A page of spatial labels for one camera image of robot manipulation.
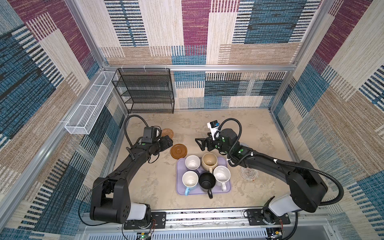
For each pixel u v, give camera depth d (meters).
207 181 0.84
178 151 0.98
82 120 0.91
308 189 0.44
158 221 0.73
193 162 0.89
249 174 0.87
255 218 0.73
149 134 0.68
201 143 0.74
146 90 1.11
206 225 0.73
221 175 0.85
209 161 0.91
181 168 0.89
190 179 0.84
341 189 0.40
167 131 1.07
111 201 0.42
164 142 0.78
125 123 1.19
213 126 0.71
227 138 0.63
